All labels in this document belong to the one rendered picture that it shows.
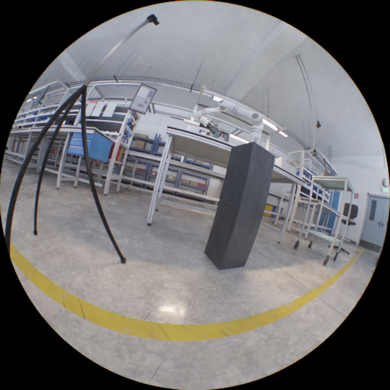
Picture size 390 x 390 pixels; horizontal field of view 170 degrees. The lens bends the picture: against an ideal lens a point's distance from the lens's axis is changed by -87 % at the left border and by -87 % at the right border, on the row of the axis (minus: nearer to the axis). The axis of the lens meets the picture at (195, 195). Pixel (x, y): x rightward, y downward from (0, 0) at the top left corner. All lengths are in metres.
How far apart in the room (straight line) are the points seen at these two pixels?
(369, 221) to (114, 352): 7.15
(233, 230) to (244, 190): 0.24
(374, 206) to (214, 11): 7.62
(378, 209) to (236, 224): 6.72
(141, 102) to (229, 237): 2.21
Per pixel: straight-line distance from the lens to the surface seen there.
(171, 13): 3.67
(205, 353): 0.53
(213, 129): 1.45
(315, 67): 3.98
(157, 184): 1.30
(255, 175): 0.84
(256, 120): 1.09
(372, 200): 7.12
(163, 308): 0.59
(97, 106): 2.98
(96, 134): 1.95
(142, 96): 2.38
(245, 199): 0.80
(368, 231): 6.98
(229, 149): 1.35
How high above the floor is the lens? 0.48
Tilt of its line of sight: 3 degrees down
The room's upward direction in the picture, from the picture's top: 14 degrees clockwise
